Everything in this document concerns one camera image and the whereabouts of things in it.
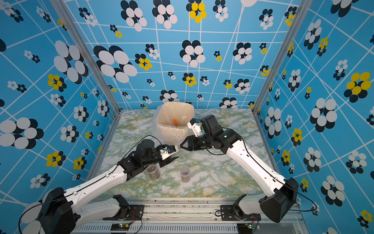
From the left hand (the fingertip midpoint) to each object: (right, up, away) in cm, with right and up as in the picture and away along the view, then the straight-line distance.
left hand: (177, 149), depth 77 cm
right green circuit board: (+34, -37, -7) cm, 50 cm away
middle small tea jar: (+5, -12, -2) cm, 13 cm away
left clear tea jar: (-13, -13, +1) cm, 18 cm away
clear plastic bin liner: (-12, +10, +1) cm, 16 cm away
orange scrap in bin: (-3, +15, +20) cm, 25 cm away
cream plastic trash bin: (-5, +16, +18) cm, 25 cm away
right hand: (+5, +3, -7) cm, 9 cm away
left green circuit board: (-29, -38, -4) cm, 48 cm away
